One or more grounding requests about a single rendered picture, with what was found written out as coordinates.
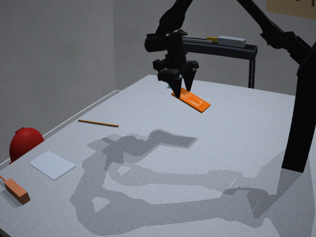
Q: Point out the orange plate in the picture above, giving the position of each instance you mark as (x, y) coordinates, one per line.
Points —
(193, 100)

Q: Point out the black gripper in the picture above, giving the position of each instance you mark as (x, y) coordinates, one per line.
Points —
(179, 65)

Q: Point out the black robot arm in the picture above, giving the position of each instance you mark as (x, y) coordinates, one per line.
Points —
(173, 19)

